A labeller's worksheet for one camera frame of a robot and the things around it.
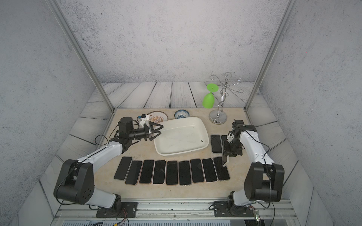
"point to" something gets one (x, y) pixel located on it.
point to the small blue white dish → (181, 114)
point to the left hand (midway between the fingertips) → (163, 131)
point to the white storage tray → (181, 136)
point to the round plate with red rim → (158, 117)
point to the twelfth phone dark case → (224, 138)
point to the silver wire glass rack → (217, 116)
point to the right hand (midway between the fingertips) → (227, 153)
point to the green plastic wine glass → (208, 100)
